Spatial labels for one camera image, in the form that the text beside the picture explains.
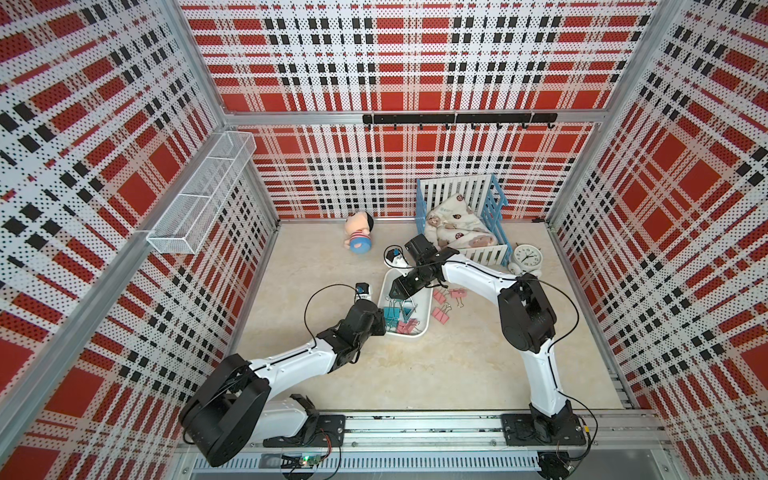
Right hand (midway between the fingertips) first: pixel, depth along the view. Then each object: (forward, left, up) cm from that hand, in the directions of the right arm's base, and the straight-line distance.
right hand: (399, 290), depth 92 cm
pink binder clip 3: (-10, -2, -6) cm, 12 cm away
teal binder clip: (-6, +3, -6) cm, 9 cm away
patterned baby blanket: (+35, -21, -6) cm, 41 cm away
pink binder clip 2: (+2, -13, -7) cm, 15 cm away
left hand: (-6, +5, -1) cm, 8 cm away
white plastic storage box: (+1, -8, -8) cm, 11 cm away
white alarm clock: (+15, -45, -4) cm, 48 cm away
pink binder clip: (-5, -13, -6) cm, 15 cm away
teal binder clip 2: (-6, -2, -3) cm, 7 cm away
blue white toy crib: (+40, -34, +2) cm, 53 cm away
